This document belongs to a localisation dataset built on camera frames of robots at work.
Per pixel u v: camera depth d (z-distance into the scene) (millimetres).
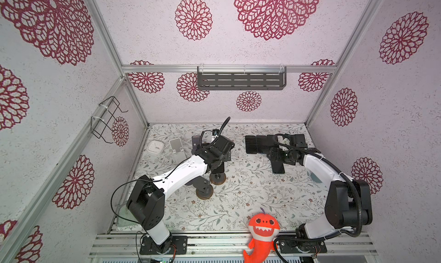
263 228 703
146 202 437
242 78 966
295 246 730
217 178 945
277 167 995
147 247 718
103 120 748
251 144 1097
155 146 1054
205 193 835
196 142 1003
